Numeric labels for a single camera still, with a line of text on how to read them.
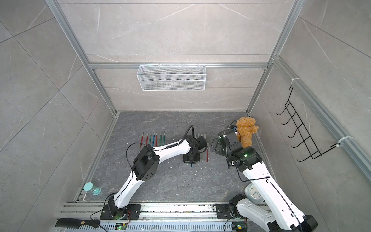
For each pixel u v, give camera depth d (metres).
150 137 1.04
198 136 1.04
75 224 0.70
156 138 1.04
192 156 0.79
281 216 0.37
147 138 1.04
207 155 0.95
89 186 0.73
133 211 0.73
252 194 0.77
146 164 0.55
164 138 1.04
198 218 0.73
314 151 0.59
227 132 0.52
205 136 1.04
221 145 0.64
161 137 1.04
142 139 1.04
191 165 0.90
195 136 0.75
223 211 0.73
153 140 1.03
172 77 1.00
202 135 1.04
